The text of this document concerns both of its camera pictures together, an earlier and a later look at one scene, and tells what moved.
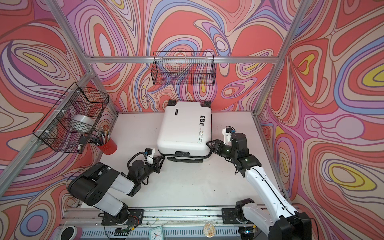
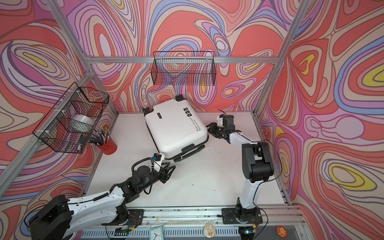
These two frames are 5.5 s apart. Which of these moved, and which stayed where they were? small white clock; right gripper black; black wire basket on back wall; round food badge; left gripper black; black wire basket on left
Moved: left gripper black; right gripper black
Stayed: small white clock; black wire basket on left; black wire basket on back wall; round food badge
